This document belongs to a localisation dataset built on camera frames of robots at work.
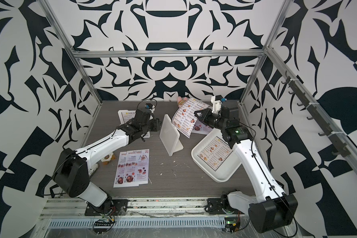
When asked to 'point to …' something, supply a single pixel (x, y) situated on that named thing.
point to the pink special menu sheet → (137, 167)
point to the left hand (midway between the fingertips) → (157, 118)
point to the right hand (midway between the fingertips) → (194, 110)
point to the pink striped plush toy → (181, 100)
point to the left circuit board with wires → (105, 224)
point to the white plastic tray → (226, 169)
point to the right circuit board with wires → (232, 224)
